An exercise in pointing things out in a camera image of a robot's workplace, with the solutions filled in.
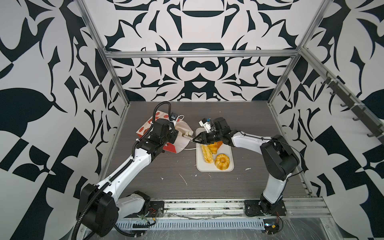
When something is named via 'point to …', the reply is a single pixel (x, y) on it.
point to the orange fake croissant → (219, 144)
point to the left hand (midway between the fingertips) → (172, 124)
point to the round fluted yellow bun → (222, 161)
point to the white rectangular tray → (202, 165)
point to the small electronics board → (271, 226)
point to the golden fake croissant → (213, 147)
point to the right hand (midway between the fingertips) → (195, 139)
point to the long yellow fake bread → (208, 155)
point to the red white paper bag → (184, 131)
